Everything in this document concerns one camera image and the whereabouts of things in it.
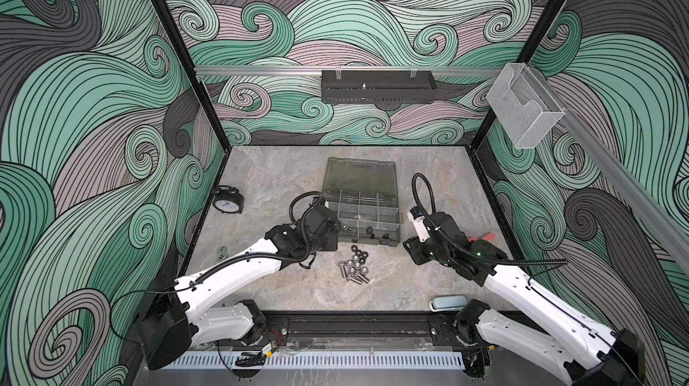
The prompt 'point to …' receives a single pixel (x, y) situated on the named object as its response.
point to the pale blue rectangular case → (450, 302)
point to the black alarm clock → (228, 199)
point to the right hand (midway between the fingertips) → (409, 242)
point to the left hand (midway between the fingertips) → (335, 233)
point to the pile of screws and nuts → (352, 269)
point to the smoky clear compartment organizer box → (363, 193)
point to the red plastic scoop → (488, 237)
